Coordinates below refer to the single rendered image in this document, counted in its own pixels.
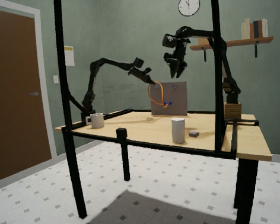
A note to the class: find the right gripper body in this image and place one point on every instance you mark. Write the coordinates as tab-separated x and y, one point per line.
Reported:
179	56

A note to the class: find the grey cup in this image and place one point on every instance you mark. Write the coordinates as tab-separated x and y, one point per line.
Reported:
96	120

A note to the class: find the grey cylinder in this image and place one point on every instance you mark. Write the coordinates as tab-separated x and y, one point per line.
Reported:
178	130

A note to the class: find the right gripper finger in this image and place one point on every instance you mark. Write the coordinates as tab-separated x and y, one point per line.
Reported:
173	70
179	71

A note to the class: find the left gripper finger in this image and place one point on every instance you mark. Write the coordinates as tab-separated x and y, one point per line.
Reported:
150	81

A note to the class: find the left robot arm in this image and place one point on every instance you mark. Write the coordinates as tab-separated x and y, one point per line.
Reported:
94	68

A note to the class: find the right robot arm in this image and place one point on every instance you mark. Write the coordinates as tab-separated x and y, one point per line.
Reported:
171	41

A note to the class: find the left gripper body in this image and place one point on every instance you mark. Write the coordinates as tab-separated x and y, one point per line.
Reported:
141	75

